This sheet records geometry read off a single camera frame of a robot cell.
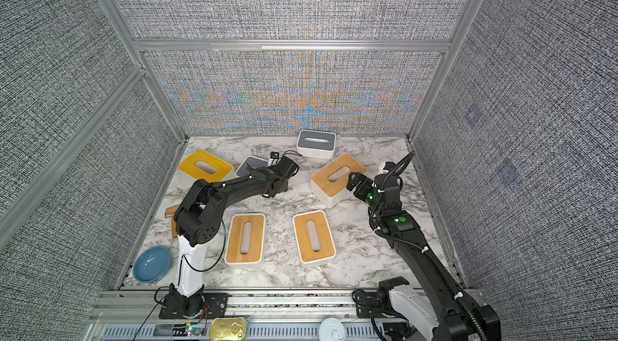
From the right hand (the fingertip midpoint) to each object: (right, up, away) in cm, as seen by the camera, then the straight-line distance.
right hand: (359, 173), depth 79 cm
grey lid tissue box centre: (-41, +3, +24) cm, 48 cm away
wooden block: (-70, -16, +13) cm, 73 cm away
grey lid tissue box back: (-13, +12, +40) cm, 43 cm away
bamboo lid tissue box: (-39, -25, +6) cm, 47 cm away
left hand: (-31, -3, +19) cm, 36 cm away
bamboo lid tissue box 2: (-15, -24, +6) cm, 28 cm away
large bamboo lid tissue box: (-9, -5, +13) cm, 16 cm away
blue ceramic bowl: (-69, -30, 0) cm, 75 cm away
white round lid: (-11, -42, -14) cm, 45 cm away
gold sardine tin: (-39, -42, -13) cm, 59 cm away
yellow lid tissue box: (-61, +2, +21) cm, 65 cm away
